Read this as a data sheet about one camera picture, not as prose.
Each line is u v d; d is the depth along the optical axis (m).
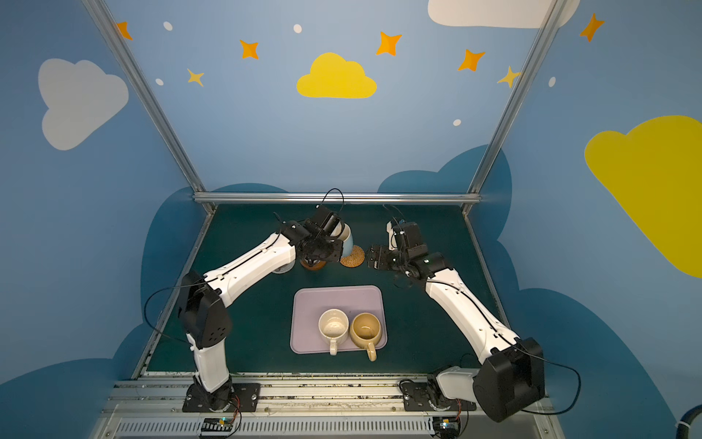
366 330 0.86
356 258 1.04
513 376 0.40
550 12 0.70
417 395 0.75
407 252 0.60
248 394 0.75
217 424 0.73
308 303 0.91
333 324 0.86
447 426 0.73
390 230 0.75
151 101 0.86
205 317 0.47
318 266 1.04
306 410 0.73
